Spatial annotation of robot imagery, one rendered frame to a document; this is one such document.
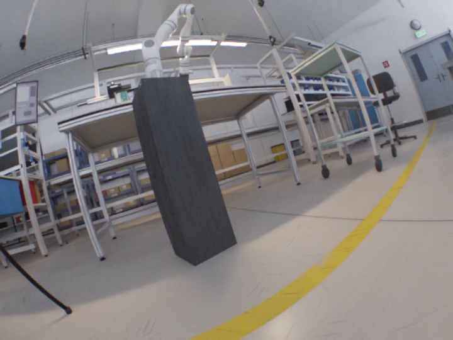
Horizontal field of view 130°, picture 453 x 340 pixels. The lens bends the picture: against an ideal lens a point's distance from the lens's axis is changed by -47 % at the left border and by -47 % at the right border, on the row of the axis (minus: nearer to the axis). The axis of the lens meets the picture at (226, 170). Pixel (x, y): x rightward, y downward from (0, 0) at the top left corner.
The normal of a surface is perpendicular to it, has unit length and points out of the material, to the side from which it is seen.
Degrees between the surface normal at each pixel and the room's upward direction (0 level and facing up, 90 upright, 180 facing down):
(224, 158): 90
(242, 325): 0
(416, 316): 0
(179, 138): 90
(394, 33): 90
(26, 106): 101
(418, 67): 90
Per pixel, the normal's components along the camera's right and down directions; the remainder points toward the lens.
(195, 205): 0.57, -0.16
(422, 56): -0.87, 0.26
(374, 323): -0.29, -0.96
